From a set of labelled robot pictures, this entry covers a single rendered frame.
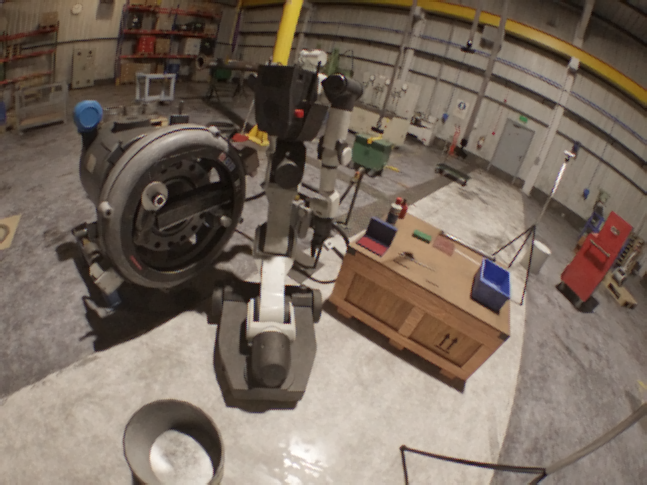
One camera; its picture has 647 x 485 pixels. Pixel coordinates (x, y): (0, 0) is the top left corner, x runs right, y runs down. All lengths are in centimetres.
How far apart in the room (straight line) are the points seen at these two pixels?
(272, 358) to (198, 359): 52
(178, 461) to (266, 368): 50
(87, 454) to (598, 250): 448
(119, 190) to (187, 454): 95
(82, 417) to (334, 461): 112
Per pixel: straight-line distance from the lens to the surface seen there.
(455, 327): 151
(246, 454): 126
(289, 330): 115
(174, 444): 116
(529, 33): 1136
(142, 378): 144
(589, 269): 387
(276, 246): 127
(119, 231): 109
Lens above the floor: 123
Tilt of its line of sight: 32 degrees down
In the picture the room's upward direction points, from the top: 16 degrees clockwise
